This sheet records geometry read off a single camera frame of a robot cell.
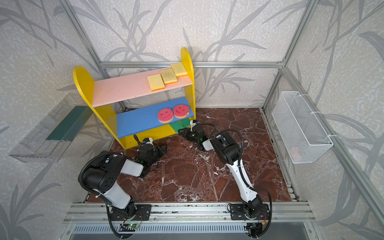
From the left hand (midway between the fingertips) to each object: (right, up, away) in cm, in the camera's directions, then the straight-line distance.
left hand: (167, 141), depth 95 cm
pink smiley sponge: (-1, +16, -2) cm, 17 cm away
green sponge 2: (+11, +12, +9) cm, 18 cm away
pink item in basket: (+68, -4, -23) cm, 72 cm away
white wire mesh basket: (+64, +6, -35) cm, 73 cm away
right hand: (+6, +9, +7) cm, 13 cm away
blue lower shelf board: (-14, +15, -1) cm, 20 cm away
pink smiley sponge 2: (+9, +20, +1) cm, 21 cm away
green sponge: (+4, +9, +10) cm, 14 cm away
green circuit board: (-12, -37, -25) cm, 47 cm away
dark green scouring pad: (-35, +11, -32) cm, 48 cm away
